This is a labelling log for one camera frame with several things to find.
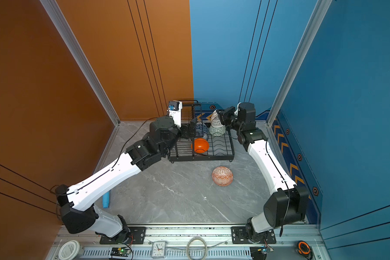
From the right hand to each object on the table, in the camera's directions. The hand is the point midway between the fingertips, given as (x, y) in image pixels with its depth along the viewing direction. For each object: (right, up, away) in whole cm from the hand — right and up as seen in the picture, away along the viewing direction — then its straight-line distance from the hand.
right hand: (213, 109), depth 75 cm
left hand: (-12, -4, -9) cm, 15 cm away
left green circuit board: (-41, -63, -4) cm, 76 cm away
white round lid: (-59, -59, -10) cm, 84 cm away
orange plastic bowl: (-6, -18, +26) cm, 32 cm away
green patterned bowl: (+6, -10, +38) cm, 39 cm away
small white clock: (-24, -61, -6) cm, 66 cm away
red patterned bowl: (+6, -35, +17) cm, 40 cm away
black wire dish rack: (+7, -20, +30) cm, 37 cm away
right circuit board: (+22, -62, -5) cm, 66 cm away
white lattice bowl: (+1, -5, -1) cm, 5 cm away
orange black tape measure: (+38, -60, -6) cm, 72 cm away
